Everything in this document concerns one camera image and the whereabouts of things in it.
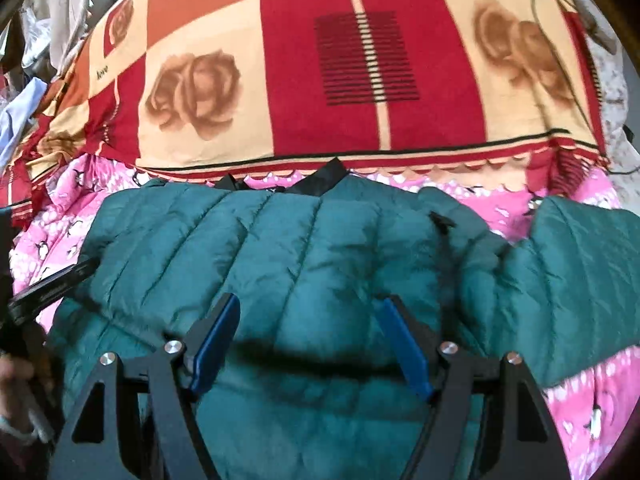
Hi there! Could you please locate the green quilted puffer jacket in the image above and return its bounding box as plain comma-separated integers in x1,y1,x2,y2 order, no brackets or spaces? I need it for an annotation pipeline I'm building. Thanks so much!
49,176,639,479

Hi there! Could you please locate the person's left hand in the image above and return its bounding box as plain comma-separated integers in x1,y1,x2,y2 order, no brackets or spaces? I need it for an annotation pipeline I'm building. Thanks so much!
1,347,53,445

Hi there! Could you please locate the pink penguin quilt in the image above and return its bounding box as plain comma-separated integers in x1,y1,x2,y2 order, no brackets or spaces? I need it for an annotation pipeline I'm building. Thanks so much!
11,155,639,479

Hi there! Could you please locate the lavender garment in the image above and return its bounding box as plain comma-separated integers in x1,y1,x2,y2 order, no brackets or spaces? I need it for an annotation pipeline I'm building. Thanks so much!
0,77,48,171

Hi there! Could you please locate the red orange rose blanket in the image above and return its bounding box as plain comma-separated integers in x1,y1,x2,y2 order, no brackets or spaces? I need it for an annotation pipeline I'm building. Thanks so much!
6,0,604,202

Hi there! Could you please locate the beige curtain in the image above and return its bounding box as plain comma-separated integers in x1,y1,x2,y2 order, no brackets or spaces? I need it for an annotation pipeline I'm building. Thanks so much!
20,0,112,79

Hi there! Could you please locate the floral bed sheet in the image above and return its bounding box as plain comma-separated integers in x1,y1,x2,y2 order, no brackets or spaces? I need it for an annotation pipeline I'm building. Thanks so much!
579,10,639,214

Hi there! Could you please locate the black cable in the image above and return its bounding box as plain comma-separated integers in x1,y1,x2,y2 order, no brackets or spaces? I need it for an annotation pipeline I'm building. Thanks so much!
529,0,640,176

